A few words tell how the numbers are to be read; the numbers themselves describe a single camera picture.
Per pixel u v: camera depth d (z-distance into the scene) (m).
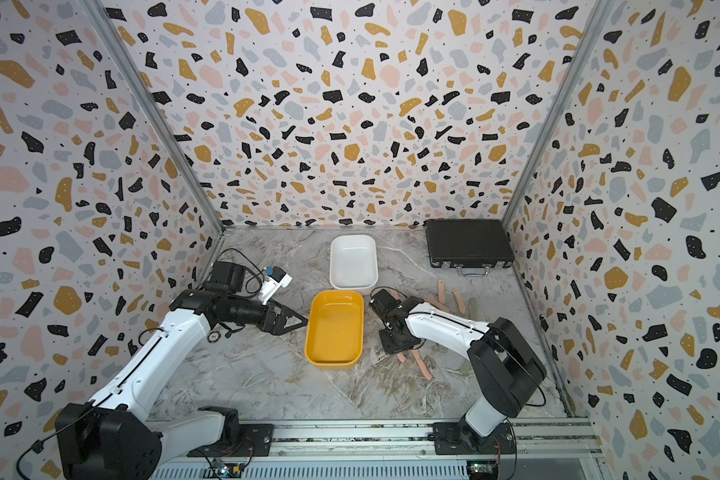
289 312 0.67
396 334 0.65
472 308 0.98
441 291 1.03
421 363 0.87
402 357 0.85
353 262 1.09
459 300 1.00
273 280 0.69
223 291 0.62
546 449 0.73
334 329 0.93
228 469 0.70
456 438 0.73
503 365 0.45
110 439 0.38
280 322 0.66
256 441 0.73
